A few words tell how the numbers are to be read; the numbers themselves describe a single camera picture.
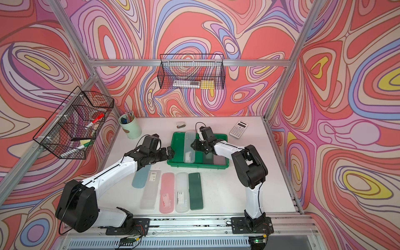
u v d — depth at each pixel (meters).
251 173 0.52
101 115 0.75
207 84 0.91
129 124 0.98
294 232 0.72
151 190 0.84
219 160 0.94
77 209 0.41
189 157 0.93
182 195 0.82
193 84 0.82
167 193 0.82
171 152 0.78
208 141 0.77
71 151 0.72
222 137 1.02
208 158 0.96
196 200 0.80
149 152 0.66
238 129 1.11
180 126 1.15
